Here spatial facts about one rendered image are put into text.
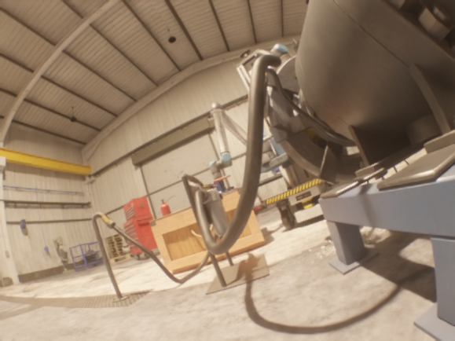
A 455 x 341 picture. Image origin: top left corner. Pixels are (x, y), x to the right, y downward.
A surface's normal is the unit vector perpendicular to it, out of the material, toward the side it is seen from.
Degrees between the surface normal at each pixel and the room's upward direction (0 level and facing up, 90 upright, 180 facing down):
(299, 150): 90
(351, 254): 90
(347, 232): 90
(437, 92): 90
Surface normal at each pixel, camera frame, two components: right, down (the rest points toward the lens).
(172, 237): -0.11, -0.17
